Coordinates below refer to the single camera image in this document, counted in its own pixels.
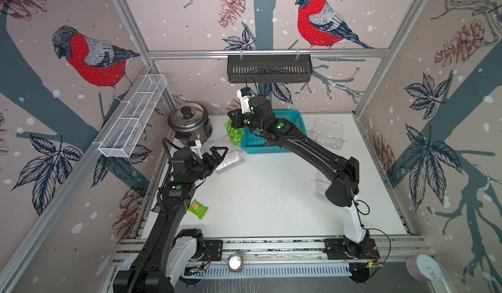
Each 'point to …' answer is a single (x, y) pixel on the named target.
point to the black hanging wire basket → (269, 68)
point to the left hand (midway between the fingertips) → (226, 150)
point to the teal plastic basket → (255, 144)
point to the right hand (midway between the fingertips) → (228, 111)
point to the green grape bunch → (234, 134)
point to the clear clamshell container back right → (329, 133)
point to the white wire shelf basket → (132, 115)
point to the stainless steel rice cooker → (190, 121)
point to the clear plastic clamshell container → (233, 157)
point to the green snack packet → (198, 209)
